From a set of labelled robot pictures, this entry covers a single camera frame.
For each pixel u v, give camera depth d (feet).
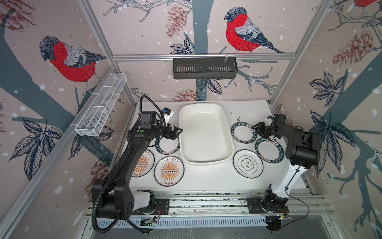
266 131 2.88
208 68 3.50
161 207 2.39
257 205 2.39
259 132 3.05
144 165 2.88
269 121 3.11
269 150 2.99
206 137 3.27
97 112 2.45
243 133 3.37
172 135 2.38
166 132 2.35
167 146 3.12
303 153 1.73
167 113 2.34
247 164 2.88
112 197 1.29
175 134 2.37
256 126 3.12
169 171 2.81
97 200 1.20
